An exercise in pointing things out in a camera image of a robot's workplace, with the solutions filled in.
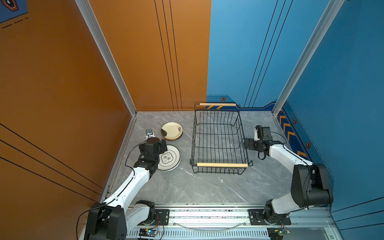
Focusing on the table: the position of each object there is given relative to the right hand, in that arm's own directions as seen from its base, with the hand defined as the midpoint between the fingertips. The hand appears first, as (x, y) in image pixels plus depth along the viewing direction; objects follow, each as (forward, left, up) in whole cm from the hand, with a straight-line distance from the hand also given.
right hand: (251, 143), depth 94 cm
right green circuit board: (-45, -6, -8) cm, 46 cm away
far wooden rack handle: (+37, +11, 0) cm, 39 cm away
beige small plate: (+8, +51, -3) cm, 52 cm away
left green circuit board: (-45, +57, -8) cm, 73 cm away
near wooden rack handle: (-21, +22, +12) cm, 32 cm away
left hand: (-4, +58, +10) cm, 59 cm away
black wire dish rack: (+3, +20, -5) cm, 20 cm away
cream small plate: (+14, +50, -3) cm, 52 cm away
